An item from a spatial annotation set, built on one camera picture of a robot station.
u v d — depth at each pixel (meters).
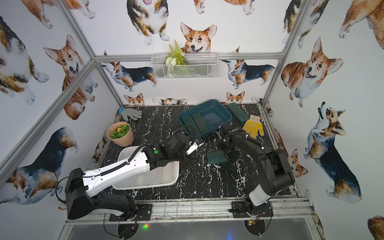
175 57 0.82
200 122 1.09
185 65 0.89
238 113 1.13
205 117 1.17
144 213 0.73
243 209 0.73
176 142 0.55
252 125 1.08
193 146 0.64
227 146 0.72
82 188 0.40
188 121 1.06
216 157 0.95
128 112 1.15
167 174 0.85
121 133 0.90
